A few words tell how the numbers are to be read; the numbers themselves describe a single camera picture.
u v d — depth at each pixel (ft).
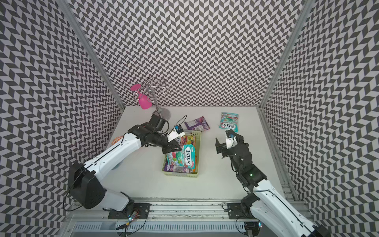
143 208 2.42
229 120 3.57
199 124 3.45
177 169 2.71
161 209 2.46
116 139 3.11
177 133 2.23
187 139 3.08
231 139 2.03
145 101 3.44
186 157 2.47
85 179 1.32
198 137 3.17
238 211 2.42
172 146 2.23
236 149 1.83
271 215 1.83
